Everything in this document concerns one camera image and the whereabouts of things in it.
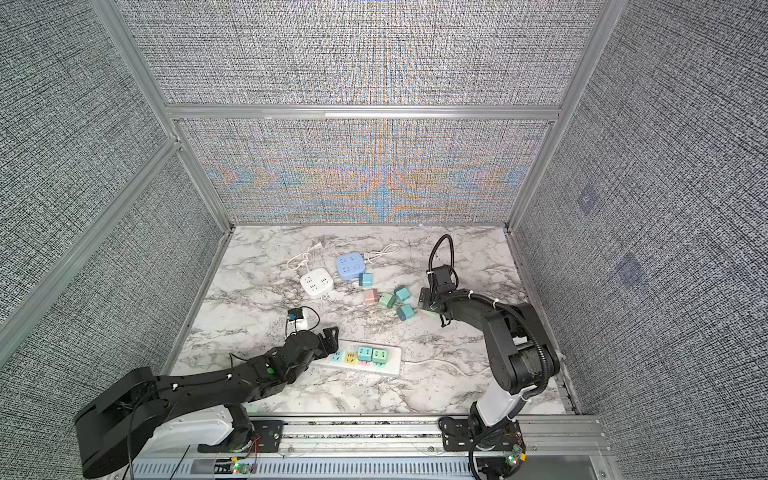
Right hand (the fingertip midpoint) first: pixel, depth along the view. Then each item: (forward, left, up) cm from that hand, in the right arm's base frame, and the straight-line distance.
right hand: (436, 298), depth 98 cm
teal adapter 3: (-6, +11, +2) cm, 12 cm away
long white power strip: (-21, +28, +2) cm, 35 cm away
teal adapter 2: (+1, +11, +1) cm, 11 cm away
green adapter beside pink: (-1, +16, +1) cm, 16 cm away
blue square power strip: (+12, +29, +3) cm, 31 cm away
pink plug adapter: (+1, +22, 0) cm, 22 cm away
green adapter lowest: (-22, +18, +6) cm, 29 cm away
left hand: (-15, +33, +4) cm, 36 cm away
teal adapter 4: (-21, +22, +6) cm, 32 cm away
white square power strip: (+5, +40, +2) cm, 40 cm away
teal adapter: (+6, +24, +2) cm, 24 cm away
